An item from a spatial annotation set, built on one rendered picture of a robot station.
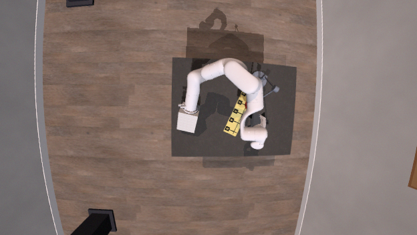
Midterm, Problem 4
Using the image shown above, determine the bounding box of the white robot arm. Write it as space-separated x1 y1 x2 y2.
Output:
178 58 267 149

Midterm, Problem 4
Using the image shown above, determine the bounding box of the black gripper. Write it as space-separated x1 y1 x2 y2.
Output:
249 112 269 128

